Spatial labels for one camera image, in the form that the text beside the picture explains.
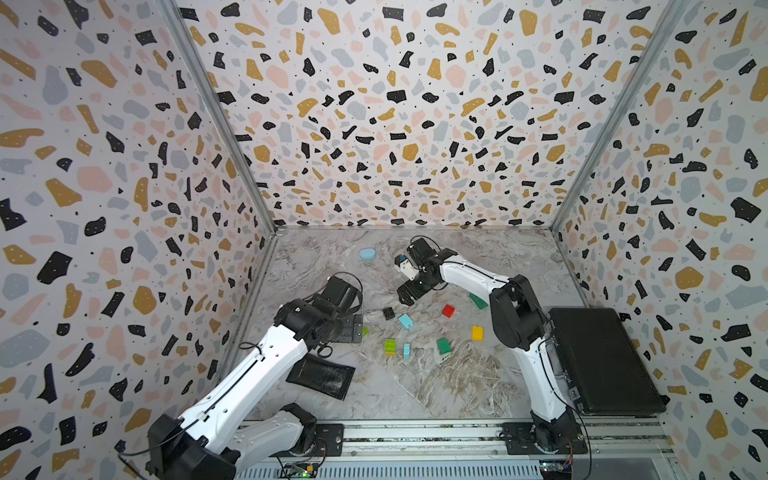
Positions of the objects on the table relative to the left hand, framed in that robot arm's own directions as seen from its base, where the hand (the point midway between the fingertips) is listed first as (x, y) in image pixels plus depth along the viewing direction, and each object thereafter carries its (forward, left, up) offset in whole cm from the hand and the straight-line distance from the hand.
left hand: (344, 326), depth 77 cm
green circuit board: (-29, +8, -16) cm, 34 cm away
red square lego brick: (+14, -30, -16) cm, 37 cm away
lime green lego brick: (+6, -3, -16) cm, 18 cm away
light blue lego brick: (+10, -16, -15) cm, 24 cm away
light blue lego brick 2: (-2, -16, -13) cm, 20 cm away
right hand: (+20, -18, -14) cm, 30 cm away
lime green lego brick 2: (0, -11, -14) cm, 18 cm away
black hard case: (-7, -69, -10) cm, 71 cm away
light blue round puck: (+38, -2, -15) cm, 41 cm away
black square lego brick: (+12, -11, -15) cm, 22 cm away
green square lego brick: (+1, -28, -16) cm, 32 cm away
